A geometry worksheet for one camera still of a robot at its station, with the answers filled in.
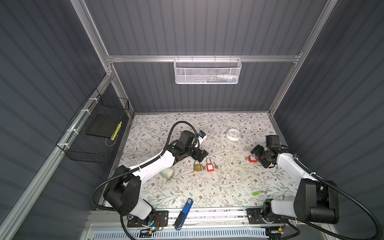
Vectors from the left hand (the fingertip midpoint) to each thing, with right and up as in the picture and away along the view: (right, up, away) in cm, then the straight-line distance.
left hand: (202, 148), depth 85 cm
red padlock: (+5, -12, +6) cm, 14 cm away
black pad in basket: (-50, +13, -11) cm, 52 cm away
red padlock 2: (+32, -8, +8) cm, 34 cm away
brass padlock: (-3, -13, +6) cm, 14 cm away
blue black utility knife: (-10, -30, -14) cm, 35 cm away
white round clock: (+23, +7, +20) cm, 31 cm away
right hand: (+34, -5, +5) cm, 34 cm away
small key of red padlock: (+9, -12, +6) cm, 17 cm away
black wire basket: (-57, +4, -18) cm, 59 cm away
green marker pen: (+29, -24, -4) cm, 38 cm away
